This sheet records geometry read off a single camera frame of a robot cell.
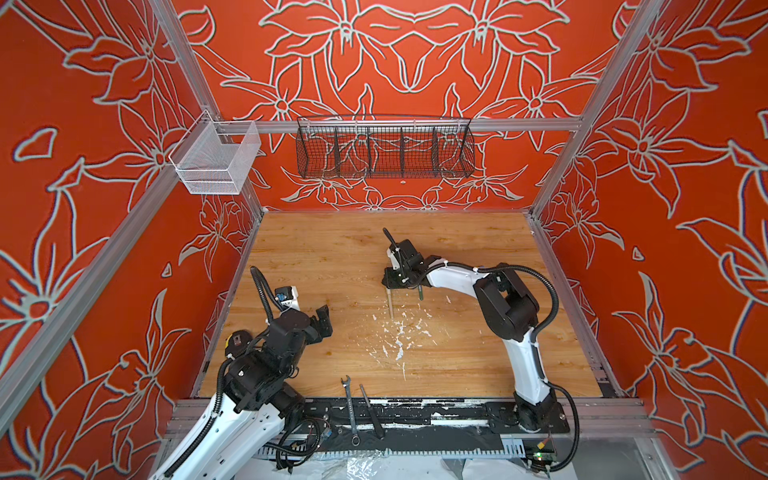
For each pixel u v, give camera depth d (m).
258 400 0.48
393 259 0.84
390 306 0.92
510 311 0.54
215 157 0.93
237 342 0.84
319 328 0.66
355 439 0.70
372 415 0.73
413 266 0.79
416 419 0.74
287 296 0.62
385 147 0.98
